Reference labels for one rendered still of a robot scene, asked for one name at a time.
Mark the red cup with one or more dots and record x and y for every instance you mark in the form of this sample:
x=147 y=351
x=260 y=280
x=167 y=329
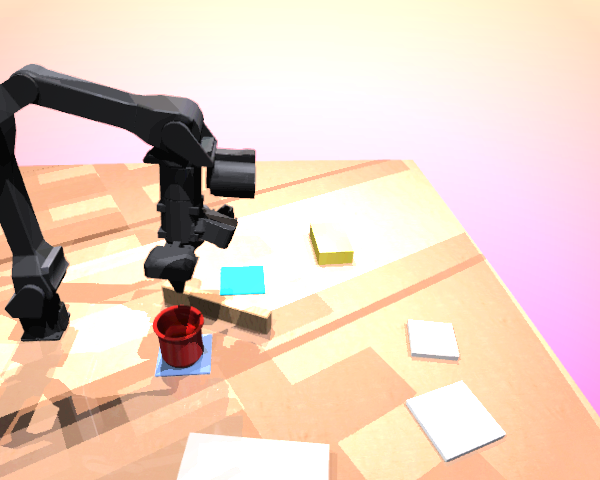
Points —
x=179 y=331

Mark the white flat pad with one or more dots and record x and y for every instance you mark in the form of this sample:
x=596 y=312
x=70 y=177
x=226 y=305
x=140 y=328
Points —
x=454 y=420

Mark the tan wooden bar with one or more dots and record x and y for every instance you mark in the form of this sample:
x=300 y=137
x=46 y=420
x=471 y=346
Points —
x=221 y=308

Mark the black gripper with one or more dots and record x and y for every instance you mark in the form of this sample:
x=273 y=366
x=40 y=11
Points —
x=176 y=260

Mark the yellow rectangular block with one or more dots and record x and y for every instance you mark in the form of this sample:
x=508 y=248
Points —
x=331 y=243

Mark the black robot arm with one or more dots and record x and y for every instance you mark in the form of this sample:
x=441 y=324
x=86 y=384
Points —
x=173 y=125

